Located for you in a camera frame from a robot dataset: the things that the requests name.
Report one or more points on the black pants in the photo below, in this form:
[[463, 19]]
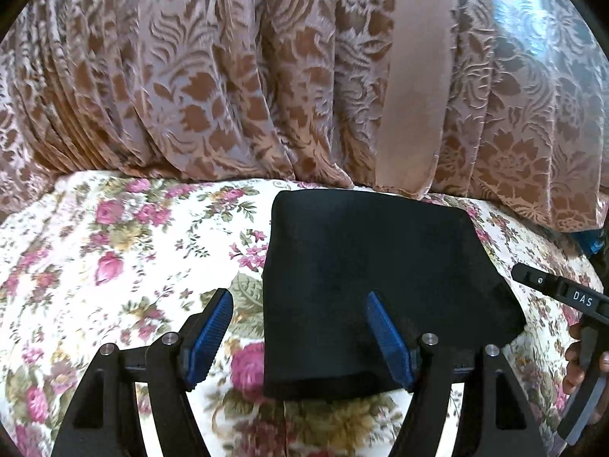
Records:
[[330, 249]]

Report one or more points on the floral bed sheet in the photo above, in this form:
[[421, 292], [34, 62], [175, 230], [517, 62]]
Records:
[[103, 258]]

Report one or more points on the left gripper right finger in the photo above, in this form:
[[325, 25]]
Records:
[[465, 402]]

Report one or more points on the brown patterned curtain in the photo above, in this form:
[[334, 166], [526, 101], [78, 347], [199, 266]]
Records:
[[502, 100]]

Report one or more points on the person right hand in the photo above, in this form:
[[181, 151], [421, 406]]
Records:
[[575, 373]]

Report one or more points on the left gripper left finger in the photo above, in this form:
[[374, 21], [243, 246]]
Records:
[[103, 419]]

